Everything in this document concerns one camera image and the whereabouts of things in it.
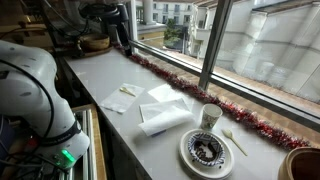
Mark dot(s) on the white paper napkin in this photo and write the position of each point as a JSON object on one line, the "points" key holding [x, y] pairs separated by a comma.
{"points": [[165, 116], [120, 98]]}

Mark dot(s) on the blue patterned bowl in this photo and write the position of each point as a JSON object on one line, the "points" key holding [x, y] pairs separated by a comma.
{"points": [[206, 150]]}

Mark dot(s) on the round bamboo container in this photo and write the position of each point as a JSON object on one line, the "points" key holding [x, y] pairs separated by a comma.
{"points": [[300, 165]]}

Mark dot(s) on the grey window frame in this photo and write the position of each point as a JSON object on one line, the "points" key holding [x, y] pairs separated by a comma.
{"points": [[213, 40]]}

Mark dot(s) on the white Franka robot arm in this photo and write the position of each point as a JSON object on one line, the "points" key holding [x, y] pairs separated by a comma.
{"points": [[26, 86]]}

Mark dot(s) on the wooden stand edge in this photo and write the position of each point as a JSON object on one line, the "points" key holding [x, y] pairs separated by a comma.
{"points": [[99, 146]]}

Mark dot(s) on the white plastic spoon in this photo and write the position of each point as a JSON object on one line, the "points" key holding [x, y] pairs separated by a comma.
{"points": [[233, 140]]}

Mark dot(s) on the small wooden spoon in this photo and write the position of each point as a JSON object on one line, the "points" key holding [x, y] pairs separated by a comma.
{"points": [[127, 91]]}

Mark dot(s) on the white round plate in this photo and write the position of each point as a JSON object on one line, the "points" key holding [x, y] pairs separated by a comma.
{"points": [[186, 156]]}

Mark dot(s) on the white flat paper napkin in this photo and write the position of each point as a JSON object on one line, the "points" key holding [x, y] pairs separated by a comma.
{"points": [[120, 98]]}

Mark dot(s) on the aluminium rail frame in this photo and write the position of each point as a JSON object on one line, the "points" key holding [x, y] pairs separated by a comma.
{"points": [[89, 143]]}

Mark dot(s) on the red silver tinsel garland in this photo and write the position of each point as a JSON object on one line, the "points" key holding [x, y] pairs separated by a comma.
{"points": [[240, 115]]}

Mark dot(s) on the patterned paper cup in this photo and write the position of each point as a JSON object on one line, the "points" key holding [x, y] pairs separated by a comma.
{"points": [[210, 116]]}

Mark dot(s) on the black camera stand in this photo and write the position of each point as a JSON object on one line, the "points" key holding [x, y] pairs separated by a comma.
{"points": [[123, 26]]}

